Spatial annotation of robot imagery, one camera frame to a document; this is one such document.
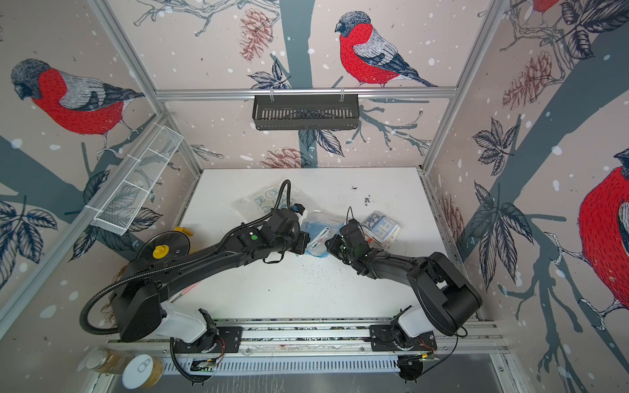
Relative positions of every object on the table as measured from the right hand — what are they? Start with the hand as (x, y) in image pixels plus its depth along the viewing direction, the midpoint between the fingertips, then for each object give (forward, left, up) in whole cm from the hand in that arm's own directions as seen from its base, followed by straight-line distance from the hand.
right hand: (325, 239), depth 90 cm
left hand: (-5, +3, +10) cm, 12 cm away
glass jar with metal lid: (-40, +56, +4) cm, 69 cm away
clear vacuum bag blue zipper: (+19, +36, -5) cm, 41 cm away
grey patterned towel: (+6, -22, -3) cm, 23 cm away
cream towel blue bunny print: (+22, +27, -3) cm, 35 cm away
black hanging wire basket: (+51, +10, +23) cm, 57 cm away
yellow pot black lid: (-8, +54, +8) cm, 56 cm away
